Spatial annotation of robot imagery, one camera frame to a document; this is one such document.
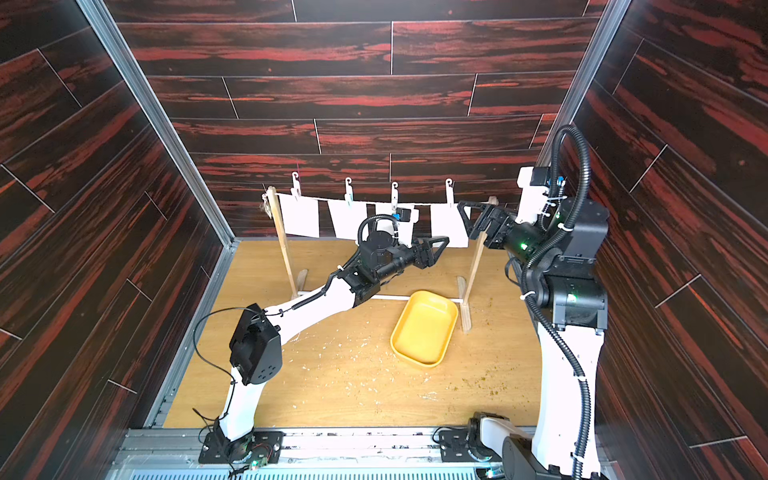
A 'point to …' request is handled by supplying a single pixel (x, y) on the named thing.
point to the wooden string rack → (297, 278)
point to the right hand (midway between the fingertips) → (485, 205)
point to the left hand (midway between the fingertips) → (444, 240)
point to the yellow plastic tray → (424, 328)
